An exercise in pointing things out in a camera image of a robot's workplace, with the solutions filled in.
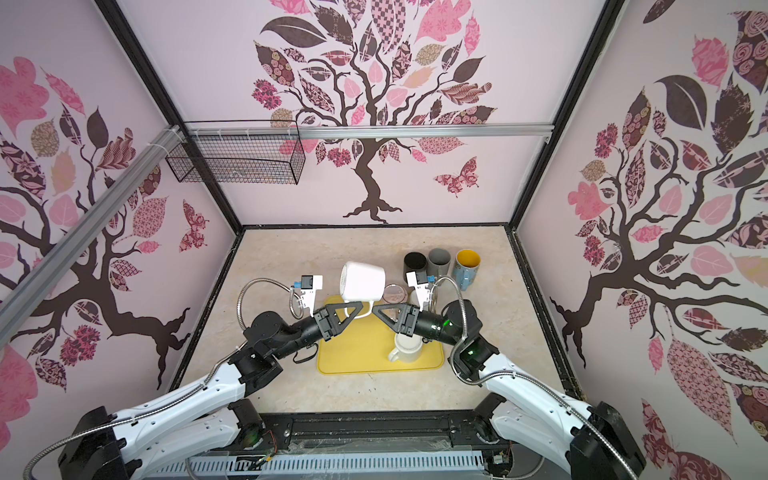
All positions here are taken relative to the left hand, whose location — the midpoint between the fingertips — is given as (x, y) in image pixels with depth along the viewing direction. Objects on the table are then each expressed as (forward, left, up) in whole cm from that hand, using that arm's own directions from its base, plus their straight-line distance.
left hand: (364, 312), depth 64 cm
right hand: (0, -3, +1) cm, 3 cm away
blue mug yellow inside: (+26, -31, -18) cm, 44 cm away
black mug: (+31, -14, -21) cm, 40 cm away
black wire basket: (+55, +44, +5) cm, 71 cm away
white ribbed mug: (+5, 0, +5) cm, 7 cm away
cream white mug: (0, -11, -21) cm, 24 cm away
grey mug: (+27, -22, -18) cm, 39 cm away
